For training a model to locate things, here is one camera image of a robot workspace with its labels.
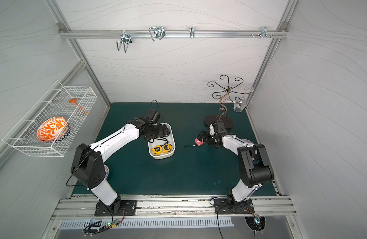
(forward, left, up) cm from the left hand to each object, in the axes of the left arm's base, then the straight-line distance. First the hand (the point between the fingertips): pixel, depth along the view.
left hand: (163, 133), depth 88 cm
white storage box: (+2, +3, -12) cm, 13 cm away
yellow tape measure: (-5, +4, -11) cm, 13 cm away
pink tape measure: (+1, -22, -11) cm, 25 cm away
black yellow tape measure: (-4, -2, -10) cm, 11 cm away
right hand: (+2, -25, -7) cm, 27 cm away
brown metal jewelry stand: (+20, -37, +18) cm, 46 cm away
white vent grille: (-44, +21, -11) cm, 50 cm away
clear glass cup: (+19, -49, +6) cm, 52 cm away
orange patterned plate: (-13, +44, +21) cm, 51 cm away
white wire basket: (+6, +46, +19) cm, 50 cm away
